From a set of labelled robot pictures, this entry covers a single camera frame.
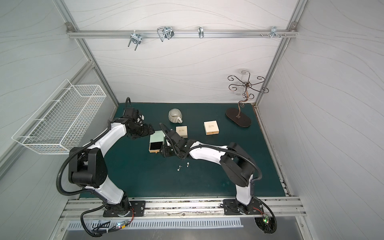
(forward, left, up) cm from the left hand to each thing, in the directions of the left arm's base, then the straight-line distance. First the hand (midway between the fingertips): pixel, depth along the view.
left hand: (148, 132), depth 91 cm
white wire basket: (-11, +34, +22) cm, 42 cm away
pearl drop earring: (-17, -20, -11) cm, 29 cm away
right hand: (-11, -10, -1) cm, 15 cm away
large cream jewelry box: (+11, -40, -9) cm, 42 cm away
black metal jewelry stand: (+26, -58, -11) cm, 64 cm away
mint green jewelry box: (-2, -4, -6) cm, 7 cm away
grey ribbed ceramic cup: (+22, -13, -9) cm, 27 cm away
